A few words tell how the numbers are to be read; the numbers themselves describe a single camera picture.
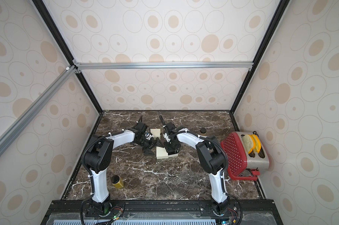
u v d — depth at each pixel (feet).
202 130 3.10
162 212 2.42
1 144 1.69
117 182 2.44
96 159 1.73
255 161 2.40
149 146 2.80
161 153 2.96
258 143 2.49
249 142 2.55
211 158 1.72
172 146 2.75
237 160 2.54
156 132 3.29
